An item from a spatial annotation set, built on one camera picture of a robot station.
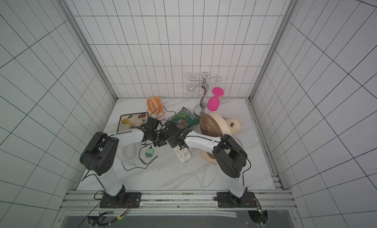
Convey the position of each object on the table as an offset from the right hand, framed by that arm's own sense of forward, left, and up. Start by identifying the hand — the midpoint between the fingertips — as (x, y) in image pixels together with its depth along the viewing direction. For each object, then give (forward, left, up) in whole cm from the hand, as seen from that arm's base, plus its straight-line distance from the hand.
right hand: (169, 139), depth 90 cm
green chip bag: (+15, -9, +2) cm, 17 cm away
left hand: (0, +1, -5) cm, 5 cm away
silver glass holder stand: (+28, -20, +20) cm, 40 cm away
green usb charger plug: (-8, +12, -3) cm, 14 cm away
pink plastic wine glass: (+22, -28, +11) cm, 37 cm away
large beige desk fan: (-5, -26, +26) cm, 37 cm away
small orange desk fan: (+22, +13, +6) cm, 26 cm away
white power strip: (-8, -10, -2) cm, 13 cm away
